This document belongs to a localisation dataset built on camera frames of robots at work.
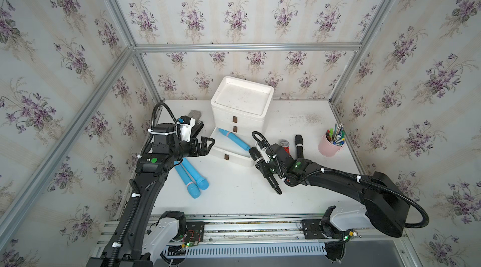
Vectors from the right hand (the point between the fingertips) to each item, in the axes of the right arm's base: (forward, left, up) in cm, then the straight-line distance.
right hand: (262, 164), depth 84 cm
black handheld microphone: (+16, -21, -5) cm, 27 cm away
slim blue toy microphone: (+18, +16, -3) cm, 24 cm away
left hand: (+1, +24, +17) cm, 29 cm away
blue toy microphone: (-8, +27, -3) cm, 28 cm away
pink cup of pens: (+10, -34, +3) cm, 35 cm away
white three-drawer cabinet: (+20, +11, +17) cm, 28 cm away
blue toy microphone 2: (-11, +31, -4) cm, 33 cm away
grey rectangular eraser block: (+34, +39, -5) cm, 52 cm away
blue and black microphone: (+4, +4, +4) cm, 7 cm away
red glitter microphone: (+14, -13, -4) cm, 19 cm away
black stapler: (+23, +35, -5) cm, 43 cm away
